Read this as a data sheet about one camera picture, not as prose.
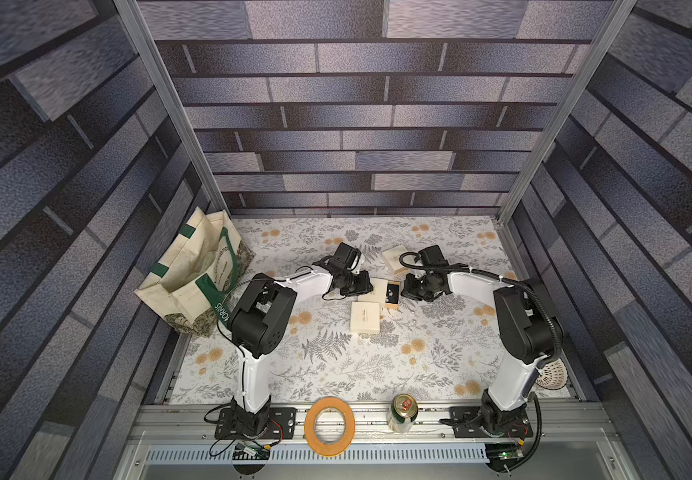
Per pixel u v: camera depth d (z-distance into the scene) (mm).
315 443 694
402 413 658
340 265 775
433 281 730
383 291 948
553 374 794
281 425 730
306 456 698
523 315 502
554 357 482
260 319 516
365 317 897
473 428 726
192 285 758
